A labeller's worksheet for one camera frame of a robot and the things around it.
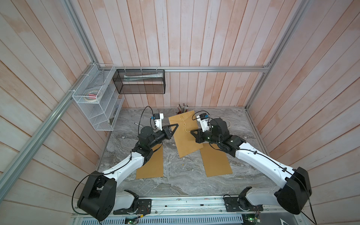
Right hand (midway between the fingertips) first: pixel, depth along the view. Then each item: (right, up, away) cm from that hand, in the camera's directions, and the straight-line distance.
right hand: (190, 131), depth 77 cm
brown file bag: (-23, -25, +12) cm, 36 cm away
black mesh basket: (-32, +32, +14) cm, 48 cm away
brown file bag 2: (-3, -6, -3) cm, 7 cm away
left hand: (-7, +3, -2) cm, 7 cm away
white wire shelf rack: (-49, +10, 0) cm, 50 cm away
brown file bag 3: (+18, -20, +13) cm, 30 cm away
